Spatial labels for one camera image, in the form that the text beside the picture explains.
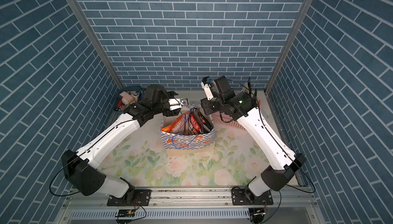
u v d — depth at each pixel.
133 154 0.88
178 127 0.79
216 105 0.54
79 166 0.39
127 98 1.06
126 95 1.08
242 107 0.43
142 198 0.74
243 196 0.67
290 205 0.72
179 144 0.74
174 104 0.65
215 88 0.49
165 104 0.69
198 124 0.74
